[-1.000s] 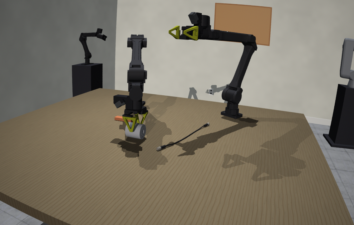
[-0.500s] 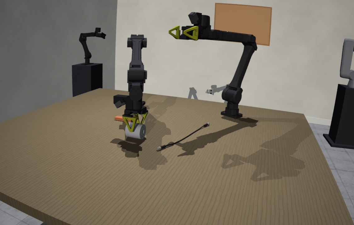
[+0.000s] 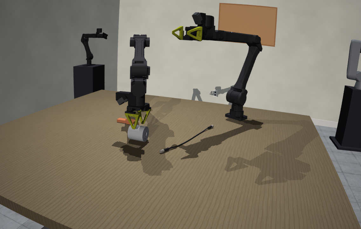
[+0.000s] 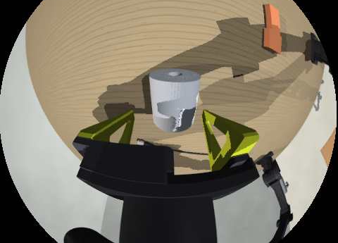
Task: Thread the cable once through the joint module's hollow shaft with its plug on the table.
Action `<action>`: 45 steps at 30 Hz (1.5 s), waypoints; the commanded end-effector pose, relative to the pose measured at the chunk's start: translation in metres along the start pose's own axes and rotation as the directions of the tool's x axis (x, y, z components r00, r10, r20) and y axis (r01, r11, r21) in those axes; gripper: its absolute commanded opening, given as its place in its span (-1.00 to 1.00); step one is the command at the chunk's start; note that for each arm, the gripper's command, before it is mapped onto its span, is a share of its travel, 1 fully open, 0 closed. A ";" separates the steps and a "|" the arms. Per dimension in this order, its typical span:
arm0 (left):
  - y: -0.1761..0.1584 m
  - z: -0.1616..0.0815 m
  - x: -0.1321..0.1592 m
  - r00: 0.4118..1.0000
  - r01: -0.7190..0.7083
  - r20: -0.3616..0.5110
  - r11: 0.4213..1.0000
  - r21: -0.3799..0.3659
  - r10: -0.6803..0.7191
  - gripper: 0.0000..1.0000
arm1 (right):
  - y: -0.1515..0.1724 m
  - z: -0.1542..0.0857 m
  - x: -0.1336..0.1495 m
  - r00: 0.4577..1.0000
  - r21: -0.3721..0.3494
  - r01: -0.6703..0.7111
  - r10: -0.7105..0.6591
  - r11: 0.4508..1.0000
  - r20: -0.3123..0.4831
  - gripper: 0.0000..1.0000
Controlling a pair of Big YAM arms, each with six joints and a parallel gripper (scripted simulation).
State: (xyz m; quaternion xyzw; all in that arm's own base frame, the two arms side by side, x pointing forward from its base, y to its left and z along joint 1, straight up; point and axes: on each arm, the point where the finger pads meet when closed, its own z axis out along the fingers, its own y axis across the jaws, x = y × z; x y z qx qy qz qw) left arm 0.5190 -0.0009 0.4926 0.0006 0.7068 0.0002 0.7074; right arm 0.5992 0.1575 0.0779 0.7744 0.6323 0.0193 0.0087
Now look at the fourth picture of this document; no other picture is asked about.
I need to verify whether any orange stepped block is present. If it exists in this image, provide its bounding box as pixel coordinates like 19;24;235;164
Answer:
263;4;282;54

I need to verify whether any white cylinder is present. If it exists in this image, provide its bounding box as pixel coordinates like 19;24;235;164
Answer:
149;68;201;132

